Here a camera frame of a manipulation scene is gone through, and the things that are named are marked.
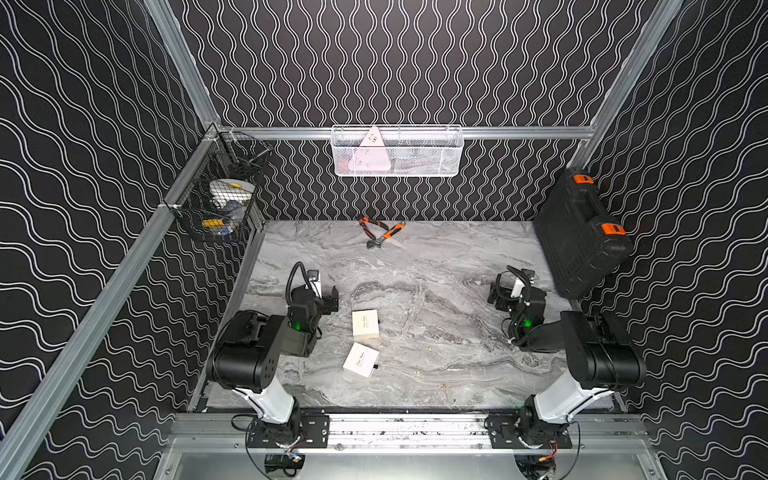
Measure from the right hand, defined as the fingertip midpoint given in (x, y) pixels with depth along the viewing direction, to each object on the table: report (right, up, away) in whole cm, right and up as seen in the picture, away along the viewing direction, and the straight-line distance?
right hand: (510, 285), depth 96 cm
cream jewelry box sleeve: (-46, -11, -6) cm, 48 cm away
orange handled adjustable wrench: (-44, +14, +17) cm, 49 cm away
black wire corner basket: (-86, +26, -15) cm, 91 cm away
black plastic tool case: (+18, +12, -8) cm, 23 cm away
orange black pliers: (-46, +24, +26) cm, 59 cm away
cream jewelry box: (-47, -20, -13) cm, 53 cm away
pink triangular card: (-44, +40, -6) cm, 60 cm away
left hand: (-62, +1, -2) cm, 62 cm away
